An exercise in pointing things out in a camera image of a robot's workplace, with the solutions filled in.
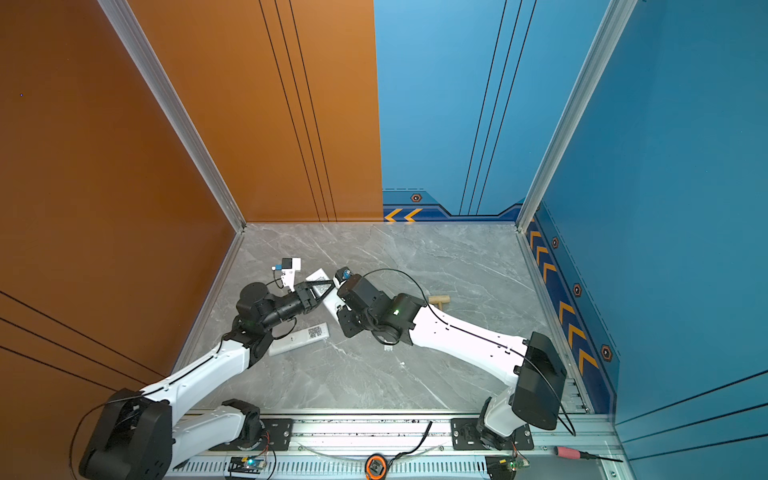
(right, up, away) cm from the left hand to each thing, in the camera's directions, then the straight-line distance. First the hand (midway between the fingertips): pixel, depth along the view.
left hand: (336, 284), depth 75 cm
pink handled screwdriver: (+58, -39, -5) cm, 70 cm away
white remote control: (-1, -4, -1) cm, 4 cm away
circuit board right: (+40, -43, -5) cm, 59 cm away
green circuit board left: (-21, -43, -4) cm, 48 cm away
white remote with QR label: (-14, -17, +13) cm, 25 cm away
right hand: (+1, -8, -1) cm, 8 cm away
